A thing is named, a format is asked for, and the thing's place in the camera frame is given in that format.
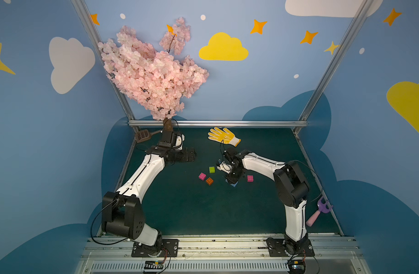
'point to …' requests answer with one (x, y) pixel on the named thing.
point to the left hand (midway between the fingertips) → (188, 153)
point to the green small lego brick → (212, 169)
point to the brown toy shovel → (145, 134)
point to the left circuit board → (154, 265)
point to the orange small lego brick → (209, 181)
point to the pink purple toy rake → (322, 208)
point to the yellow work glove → (225, 137)
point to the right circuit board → (296, 266)
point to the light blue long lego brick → (234, 185)
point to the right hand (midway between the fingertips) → (233, 177)
